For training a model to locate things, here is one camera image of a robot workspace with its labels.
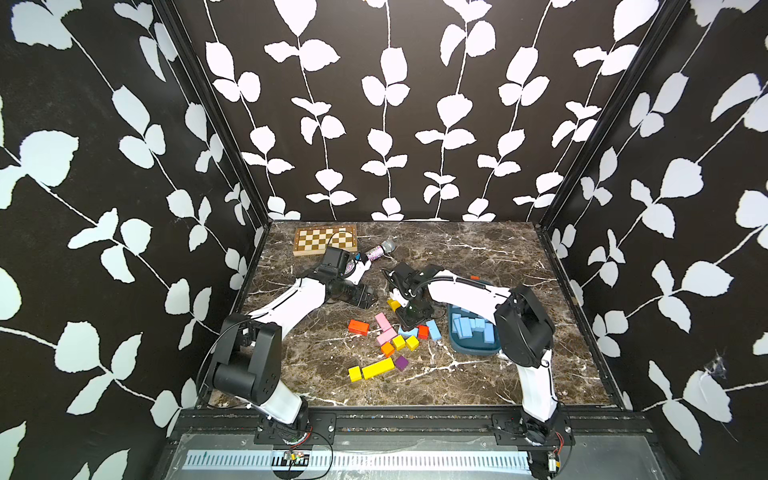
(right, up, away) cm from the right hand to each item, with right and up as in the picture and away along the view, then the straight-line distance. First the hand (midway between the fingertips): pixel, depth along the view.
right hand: (404, 321), depth 89 cm
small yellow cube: (-14, -13, -8) cm, 20 cm away
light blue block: (+2, -3, -2) cm, 4 cm away
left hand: (-11, +10, 0) cm, 15 cm away
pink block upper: (-6, -1, +3) cm, 7 cm away
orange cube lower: (-5, -7, -3) cm, 9 cm away
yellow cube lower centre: (+2, -5, -3) cm, 7 cm away
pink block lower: (-5, -5, 0) cm, 7 cm away
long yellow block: (-8, -12, -6) cm, 15 cm away
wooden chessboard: (-34, +25, +24) cm, 48 cm away
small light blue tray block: (+17, +1, +2) cm, 17 cm away
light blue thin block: (+18, -2, -1) cm, 18 cm away
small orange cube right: (+26, +12, +15) cm, 32 cm away
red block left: (-14, -2, 0) cm, 14 cm away
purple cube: (-1, -11, -5) cm, 12 cm away
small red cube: (+6, -3, 0) cm, 7 cm away
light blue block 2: (+9, -3, +1) cm, 10 cm away
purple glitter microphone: (-7, +22, +18) cm, 30 cm away
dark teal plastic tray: (+20, -5, -8) cm, 22 cm away
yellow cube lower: (-2, -6, -2) cm, 6 cm away
